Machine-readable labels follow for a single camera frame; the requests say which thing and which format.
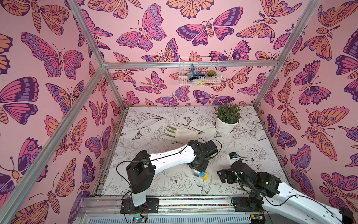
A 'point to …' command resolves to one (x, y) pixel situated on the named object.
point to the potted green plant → (228, 116)
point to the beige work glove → (181, 134)
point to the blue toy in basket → (193, 73)
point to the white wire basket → (200, 72)
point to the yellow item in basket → (201, 83)
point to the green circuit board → (139, 220)
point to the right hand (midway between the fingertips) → (223, 171)
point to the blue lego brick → (202, 174)
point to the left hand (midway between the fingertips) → (202, 168)
